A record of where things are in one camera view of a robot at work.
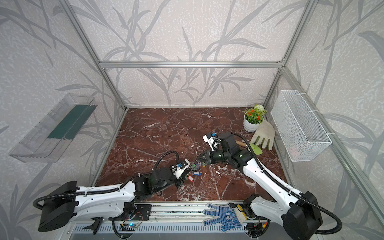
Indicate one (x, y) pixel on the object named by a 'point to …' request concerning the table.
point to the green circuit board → (128, 227)
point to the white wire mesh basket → (302, 135)
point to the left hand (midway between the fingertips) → (192, 166)
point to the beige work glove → (265, 130)
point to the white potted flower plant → (253, 118)
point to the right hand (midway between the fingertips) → (198, 153)
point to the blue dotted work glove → (228, 218)
